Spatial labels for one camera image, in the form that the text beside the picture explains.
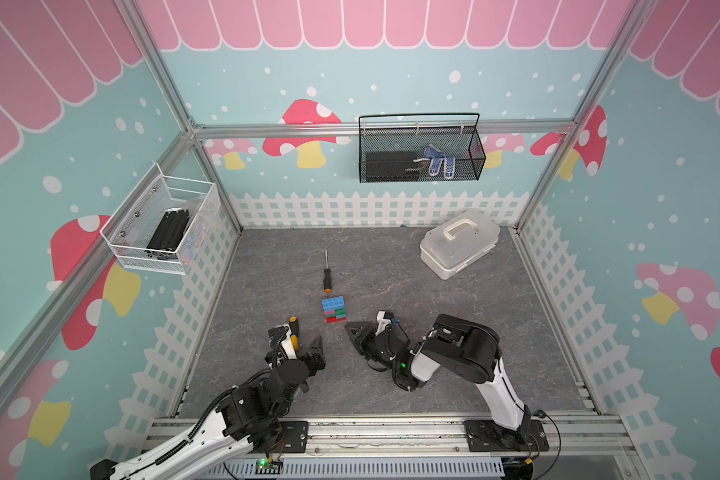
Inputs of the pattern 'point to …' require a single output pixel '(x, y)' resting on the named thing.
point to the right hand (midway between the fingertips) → (344, 329)
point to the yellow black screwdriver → (294, 331)
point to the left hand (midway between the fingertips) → (307, 346)
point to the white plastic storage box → (450, 246)
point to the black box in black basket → (392, 166)
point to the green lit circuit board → (264, 466)
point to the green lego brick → (338, 313)
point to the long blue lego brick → (331, 304)
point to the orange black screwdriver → (327, 276)
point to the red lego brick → (334, 319)
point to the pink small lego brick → (329, 312)
